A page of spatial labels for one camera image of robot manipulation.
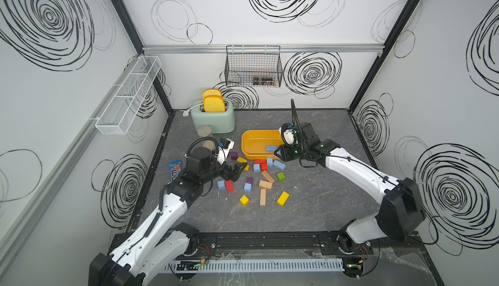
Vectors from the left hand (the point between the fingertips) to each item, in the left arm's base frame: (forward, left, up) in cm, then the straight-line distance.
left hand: (236, 158), depth 75 cm
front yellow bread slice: (+31, +14, -1) cm, 34 cm away
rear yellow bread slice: (+37, +16, +2) cm, 41 cm away
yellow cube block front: (-9, -3, -19) cm, 22 cm away
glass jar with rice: (+19, +17, -7) cm, 26 cm away
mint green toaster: (+30, +12, -12) cm, 34 cm away
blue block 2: (-3, +8, -19) cm, 20 cm away
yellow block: (+6, -4, -19) cm, 20 cm away
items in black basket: (+33, -11, +13) cm, 37 cm away
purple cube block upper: (+13, +3, -19) cm, 24 cm away
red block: (-3, +4, -20) cm, 20 cm away
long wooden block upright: (-8, -11, -19) cm, 24 cm away
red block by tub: (+9, -12, -19) cm, 24 cm away
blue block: (-4, -4, -19) cm, 20 cm away
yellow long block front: (-8, -20, -20) cm, 29 cm away
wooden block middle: (-2, -12, -18) cm, 22 cm away
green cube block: (+2, -20, -18) cm, 27 cm away
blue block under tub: (+9, -15, -17) cm, 24 cm away
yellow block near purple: (+11, -1, -19) cm, 22 cm away
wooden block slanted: (+2, -14, -20) cm, 24 cm away
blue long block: (+9, -19, -19) cm, 29 cm away
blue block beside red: (+6, -8, -19) cm, 22 cm away
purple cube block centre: (0, -5, -20) cm, 21 cm away
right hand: (+6, -17, -4) cm, 18 cm away
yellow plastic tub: (+21, -7, -19) cm, 29 cm away
